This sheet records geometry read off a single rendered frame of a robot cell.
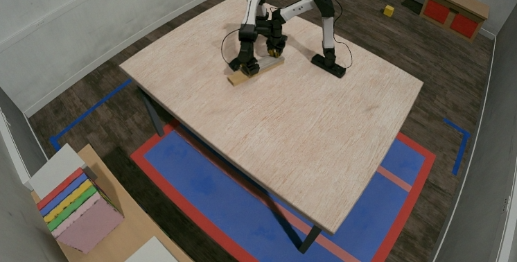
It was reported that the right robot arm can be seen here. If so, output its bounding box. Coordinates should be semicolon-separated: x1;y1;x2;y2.
228;0;269;71

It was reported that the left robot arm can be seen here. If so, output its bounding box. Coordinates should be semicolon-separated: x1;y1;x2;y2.
256;0;346;76

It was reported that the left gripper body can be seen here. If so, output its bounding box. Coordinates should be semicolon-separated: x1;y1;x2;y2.
265;35;286;56

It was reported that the light wooden beam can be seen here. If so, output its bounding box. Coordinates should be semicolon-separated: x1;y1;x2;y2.
227;60;285;87

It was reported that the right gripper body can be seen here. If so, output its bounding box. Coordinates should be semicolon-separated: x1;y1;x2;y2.
243;50;260;76

